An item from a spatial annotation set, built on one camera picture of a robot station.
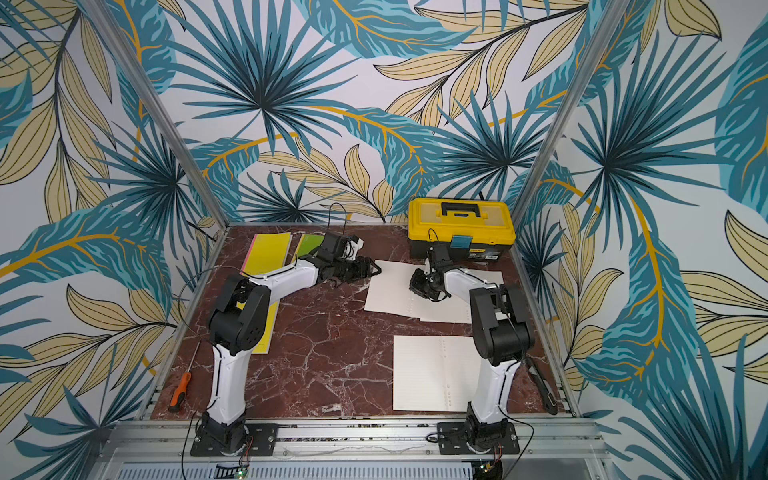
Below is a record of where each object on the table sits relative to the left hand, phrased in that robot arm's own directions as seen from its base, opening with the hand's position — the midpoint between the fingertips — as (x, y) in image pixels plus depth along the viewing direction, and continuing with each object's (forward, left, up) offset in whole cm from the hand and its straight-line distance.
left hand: (376, 273), depth 96 cm
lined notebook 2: (-28, -18, -9) cm, 34 cm away
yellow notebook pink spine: (+14, +41, -7) cm, 44 cm away
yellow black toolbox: (+13, -31, +8) cm, 35 cm away
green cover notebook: (+20, +27, -8) cm, 35 cm away
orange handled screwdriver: (-36, +50, -6) cm, 62 cm away
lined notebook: (-2, -5, -8) cm, 9 cm away
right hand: (-1, -12, -5) cm, 13 cm away
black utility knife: (-32, -47, -7) cm, 58 cm away
